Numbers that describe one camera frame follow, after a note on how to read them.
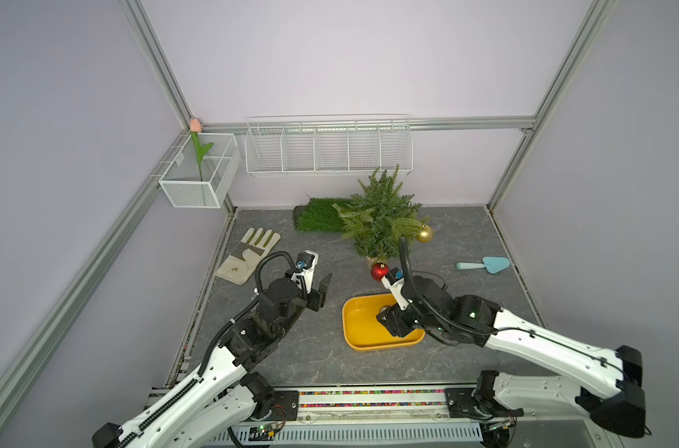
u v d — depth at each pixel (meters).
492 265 1.02
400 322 0.62
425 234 0.85
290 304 0.52
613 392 0.40
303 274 0.57
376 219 0.72
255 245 1.08
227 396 0.60
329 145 0.96
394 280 0.63
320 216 1.14
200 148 0.91
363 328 0.88
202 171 0.89
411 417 0.73
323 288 0.64
